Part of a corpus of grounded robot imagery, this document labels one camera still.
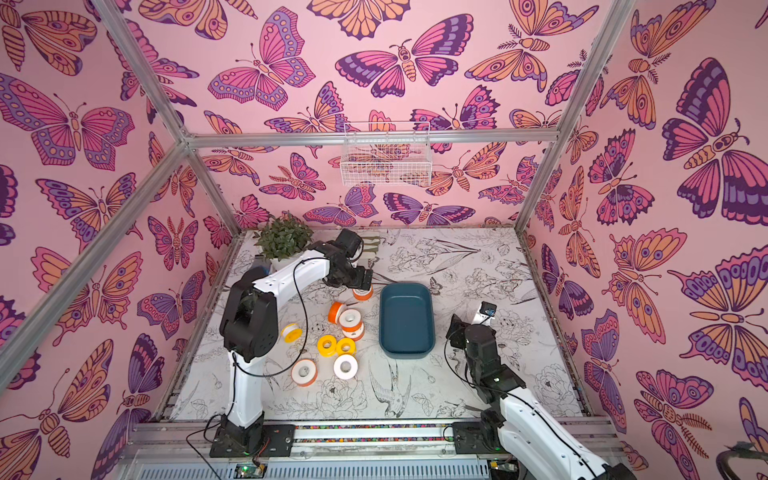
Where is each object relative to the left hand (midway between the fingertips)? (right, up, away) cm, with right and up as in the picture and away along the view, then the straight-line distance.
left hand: (363, 281), depth 97 cm
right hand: (+28, -10, -12) cm, 32 cm away
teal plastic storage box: (+14, -12, -2) cm, 19 cm away
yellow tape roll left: (-10, -18, -8) cm, 22 cm away
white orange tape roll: (-3, -11, -6) cm, 13 cm away
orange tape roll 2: (-9, -8, -7) cm, 13 cm away
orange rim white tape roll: (-16, -25, -11) cm, 32 cm away
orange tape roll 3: (-2, -15, -7) cm, 17 cm away
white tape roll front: (-4, -23, -13) cm, 26 cm away
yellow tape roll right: (-6, -17, -9) cm, 20 cm away
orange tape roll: (0, -5, +3) cm, 6 cm away
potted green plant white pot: (-24, +14, -7) cm, 29 cm away
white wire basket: (+7, +41, -1) cm, 41 cm away
